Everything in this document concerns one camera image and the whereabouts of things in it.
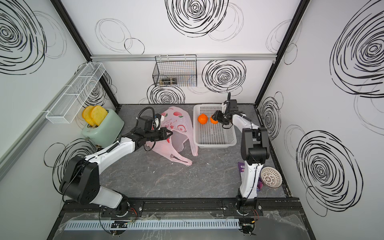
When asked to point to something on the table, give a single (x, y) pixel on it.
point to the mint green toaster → (106, 133)
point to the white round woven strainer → (271, 177)
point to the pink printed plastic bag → (177, 121)
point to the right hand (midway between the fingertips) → (218, 116)
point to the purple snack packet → (241, 166)
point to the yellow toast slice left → (87, 115)
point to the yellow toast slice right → (98, 113)
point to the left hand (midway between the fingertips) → (172, 133)
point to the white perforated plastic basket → (210, 135)
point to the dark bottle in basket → (169, 81)
